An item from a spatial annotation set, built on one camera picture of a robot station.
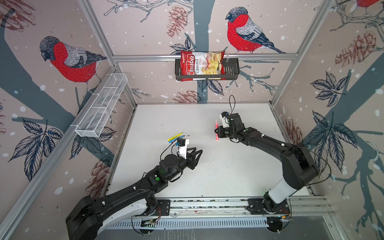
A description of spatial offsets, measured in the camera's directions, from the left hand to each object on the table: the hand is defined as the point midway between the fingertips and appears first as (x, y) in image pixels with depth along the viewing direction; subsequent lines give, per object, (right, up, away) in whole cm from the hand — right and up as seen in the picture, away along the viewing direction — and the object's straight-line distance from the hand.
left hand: (199, 151), depth 71 cm
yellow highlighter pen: (-17, +3, +29) cm, 34 cm away
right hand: (+9, +7, +19) cm, 22 cm away
